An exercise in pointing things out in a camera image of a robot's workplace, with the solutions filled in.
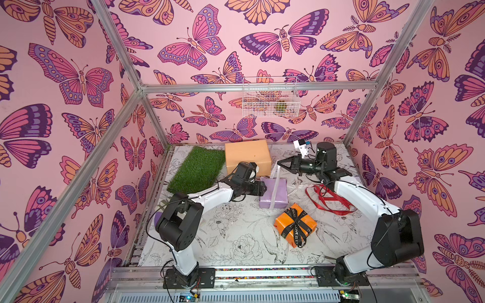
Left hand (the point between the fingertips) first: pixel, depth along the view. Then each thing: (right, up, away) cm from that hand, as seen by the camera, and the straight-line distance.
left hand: (264, 187), depth 91 cm
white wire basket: (+4, +45, +4) cm, 45 cm away
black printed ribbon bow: (+13, -15, -12) cm, 23 cm away
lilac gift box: (+9, -5, -1) cm, 10 cm away
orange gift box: (+8, -14, -10) cm, 19 cm away
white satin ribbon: (+7, +7, +6) cm, 11 cm away
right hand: (+6, +12, -13) cm, 18 cm away
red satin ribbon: (+32, -8, +4) cm, 33 cm away
